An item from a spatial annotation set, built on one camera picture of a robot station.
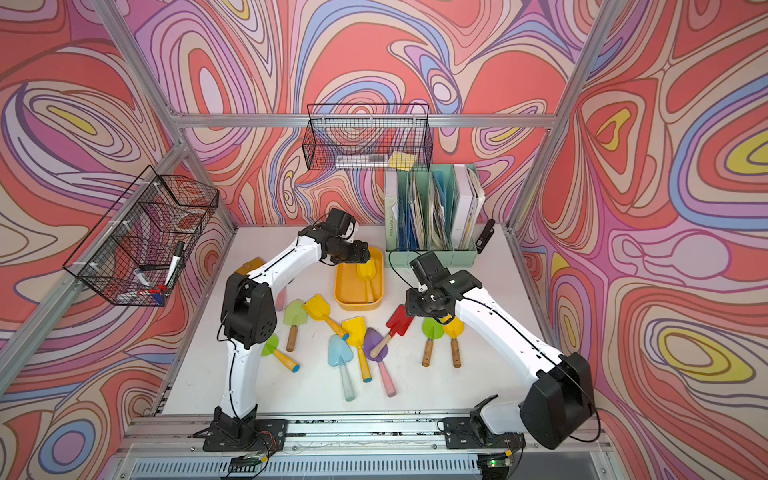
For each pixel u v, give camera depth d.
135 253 0.73
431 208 0.93
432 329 0.91
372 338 0.89
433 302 0.55
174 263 0.69
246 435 0.65
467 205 0.96
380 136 0.96
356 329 0.91
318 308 0.96
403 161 0.91
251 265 1.07
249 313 0.55
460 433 0.73
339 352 0.86
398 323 0.93
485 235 1.15
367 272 1.05
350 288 1.02
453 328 0.91
